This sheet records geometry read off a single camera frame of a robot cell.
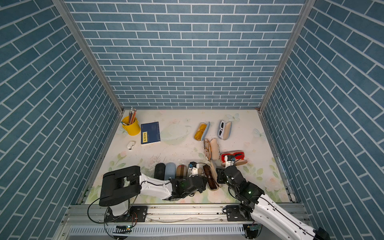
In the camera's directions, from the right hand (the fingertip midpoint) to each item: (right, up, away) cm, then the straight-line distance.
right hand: (217, 171), depth 82 cm
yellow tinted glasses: (-10, +20, +23) cm, 32 cm away
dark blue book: (-45, +19, +24) cm, 55 cm away
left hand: (-3, -7, 0) cm, 8 cm away
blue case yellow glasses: (-5, +21, +19) cm, 29 cm away
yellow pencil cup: (-55, +22, +19) cm, 62 cm away
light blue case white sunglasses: (+8, +22, +23) cm, 33 cm away
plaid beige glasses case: (-20, -1, +3) cm, 21 cm away
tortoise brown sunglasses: (-3, -8, 0) cm, 8 cm away
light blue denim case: (-27, -2, +5) cm, 28 cm away
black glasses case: (-33, -2, +5) cm, 34 cm away
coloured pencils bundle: (-54, +32, +15) cm, 65 cm away
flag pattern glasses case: (+1, +8, +15) cm, 17 cm away
